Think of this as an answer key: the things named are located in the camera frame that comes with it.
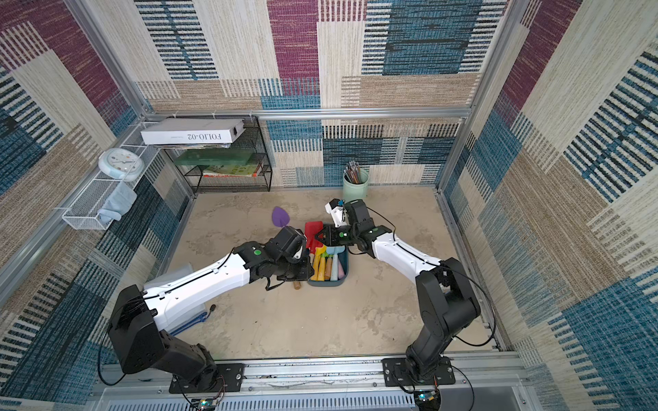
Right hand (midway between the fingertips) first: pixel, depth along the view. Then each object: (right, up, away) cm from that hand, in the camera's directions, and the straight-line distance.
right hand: (316, 234), depth 86 cm
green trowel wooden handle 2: (+4, -12, +5) cm, 14 cm away
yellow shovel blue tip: (+1, -6, +1) cm, 6 cm away
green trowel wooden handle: (-7, -17, +3) cm, 19 cm away
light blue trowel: (+6, -7, +8) cm, 13 cm away
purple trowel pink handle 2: (+8, -13, +5) cm, 16 cm away
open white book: (-55, -17, +11) cm, 58 cm away
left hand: (0, -11, -6) cm, 13 cm away
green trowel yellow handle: (+2, -12, +6) cm, 13 cm away
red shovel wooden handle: (-2, +1, +1) cm, 2 cm away
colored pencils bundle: (+14, +23, +19) cm, 33 cm away
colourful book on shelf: (-33, +23, +14) cm, 43 cm away
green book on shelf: (-40, +28, +13) cm, 50 cm away
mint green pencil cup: (+14, +16, +22) cm, 30 cm away
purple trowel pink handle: (-16, +5, +23) cm, 29 cm away
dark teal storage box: (+10, -10, +10) cm, 17 cm away
